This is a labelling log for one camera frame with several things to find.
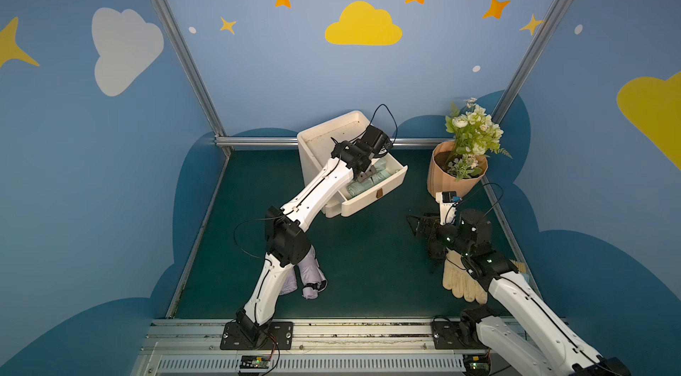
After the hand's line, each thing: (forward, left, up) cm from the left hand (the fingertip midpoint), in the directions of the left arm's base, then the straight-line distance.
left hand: (356, 156), depth 87 cm
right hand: (-18, -20, -5) cm, 27 cm away
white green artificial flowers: (+6, -39, +6) cm, 40 cm away
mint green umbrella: (-10, +1, -6) cm, 12 cm away
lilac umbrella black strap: (-34, +13, -19) cm, 41 cm away
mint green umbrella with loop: (-2, -9, -6) cm, 11 cm away
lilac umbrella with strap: (-35, +20, -21) cm, 46 cm away
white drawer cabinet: (+4, +14, 0) cm, 15 cm away
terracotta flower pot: (+3, -36, -9) cm, 37 cm away
